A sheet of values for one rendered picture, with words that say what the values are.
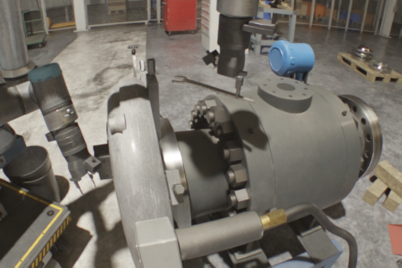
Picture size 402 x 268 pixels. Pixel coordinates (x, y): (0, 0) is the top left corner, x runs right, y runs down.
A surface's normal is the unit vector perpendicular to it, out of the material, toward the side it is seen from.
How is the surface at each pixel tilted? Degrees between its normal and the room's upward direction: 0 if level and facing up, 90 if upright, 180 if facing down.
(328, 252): 0
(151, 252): 67
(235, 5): 94
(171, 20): 90
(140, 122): 23
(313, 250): 0
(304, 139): 40
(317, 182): 72
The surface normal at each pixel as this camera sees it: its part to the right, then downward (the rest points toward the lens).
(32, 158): 0.45, 0.41
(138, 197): 0.23, -0.18
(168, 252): 0.29, 0.11
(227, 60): -0.43, 0.17
